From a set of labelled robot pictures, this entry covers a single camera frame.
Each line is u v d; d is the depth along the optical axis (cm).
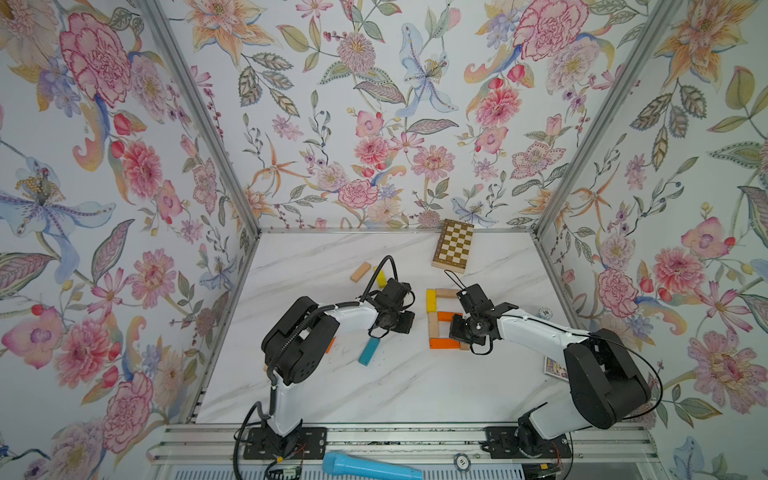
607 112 86
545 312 91
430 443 76
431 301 101
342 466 68
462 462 72
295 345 52
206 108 88
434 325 95
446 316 95
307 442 74
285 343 52
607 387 44
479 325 67
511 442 73
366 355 88
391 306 76
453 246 114
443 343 91
